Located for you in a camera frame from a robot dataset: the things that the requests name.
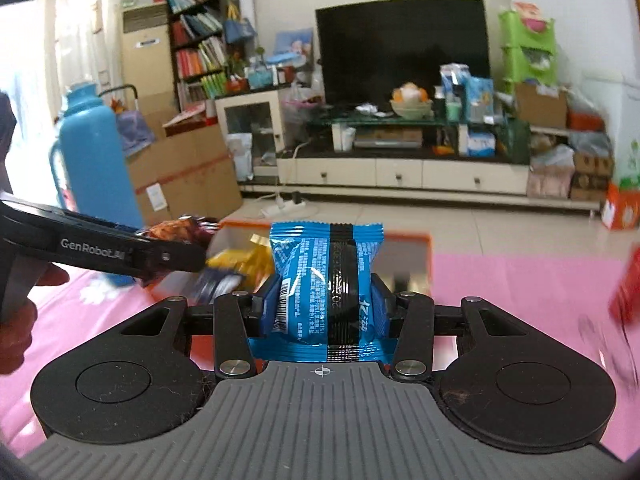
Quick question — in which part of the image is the white glass door cabinet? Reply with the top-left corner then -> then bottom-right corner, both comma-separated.
215,90 -> 286,183

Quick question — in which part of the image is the white curtain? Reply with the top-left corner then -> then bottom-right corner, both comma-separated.
30,0 -> 131,126

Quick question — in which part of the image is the large cardboard box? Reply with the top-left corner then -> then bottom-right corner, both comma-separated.
125,110 -> 243,226

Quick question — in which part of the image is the blue thermos flask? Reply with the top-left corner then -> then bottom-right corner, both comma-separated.
50,81 -> 147,232

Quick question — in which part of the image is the white television stand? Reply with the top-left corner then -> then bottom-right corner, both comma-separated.
240,110 -> 603,216

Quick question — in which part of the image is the black bookshelf with books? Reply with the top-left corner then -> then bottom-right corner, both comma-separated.
160,0 -> 256,111

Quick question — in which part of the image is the black television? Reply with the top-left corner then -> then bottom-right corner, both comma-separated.
315,0 -> 492,106

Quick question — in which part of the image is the orange and white carton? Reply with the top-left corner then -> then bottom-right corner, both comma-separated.
601,182 -> 640,231

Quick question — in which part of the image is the fruit bowl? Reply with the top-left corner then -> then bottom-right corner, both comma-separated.
390,82 -> 433,121

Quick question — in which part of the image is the blue snack packet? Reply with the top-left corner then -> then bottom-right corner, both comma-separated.
248,222 -> 401,364

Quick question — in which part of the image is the cartoon picture board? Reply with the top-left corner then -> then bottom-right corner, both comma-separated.
275,27 -> 315,63

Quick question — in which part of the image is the orange chocolate chip cookie packet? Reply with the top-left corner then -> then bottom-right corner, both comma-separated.
142,216 -> 223,248

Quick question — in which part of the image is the yellow cake packet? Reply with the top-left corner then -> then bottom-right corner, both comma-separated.
206,234 -> 273,291

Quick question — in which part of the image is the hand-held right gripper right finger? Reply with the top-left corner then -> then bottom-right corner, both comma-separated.
371,275 -> 562,382

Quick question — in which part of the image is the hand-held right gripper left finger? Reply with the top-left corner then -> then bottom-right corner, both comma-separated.
82,276 -> 279,381

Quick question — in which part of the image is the orange box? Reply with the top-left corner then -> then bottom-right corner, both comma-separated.
150,217 -> 432,361

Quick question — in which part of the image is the open cardboard box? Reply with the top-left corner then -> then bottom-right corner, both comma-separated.
515,82 -> 569,129

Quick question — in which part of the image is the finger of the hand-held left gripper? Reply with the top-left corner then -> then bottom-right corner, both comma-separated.
129,241 -> 209,287

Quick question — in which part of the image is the pink floral tablecloth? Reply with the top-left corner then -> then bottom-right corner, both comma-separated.
0,250 -> 640,461

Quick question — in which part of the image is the green plastic rack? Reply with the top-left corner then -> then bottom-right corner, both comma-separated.
499,7 -> 557,88

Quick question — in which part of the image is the person's left hand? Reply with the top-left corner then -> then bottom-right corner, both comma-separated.
0,263 -> 71,377

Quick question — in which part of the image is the red soda can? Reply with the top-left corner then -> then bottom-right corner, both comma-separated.
607,247 -> 640,323

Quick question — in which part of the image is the beige standing air conditioner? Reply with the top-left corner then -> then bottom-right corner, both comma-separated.
121,4 -> 176,101

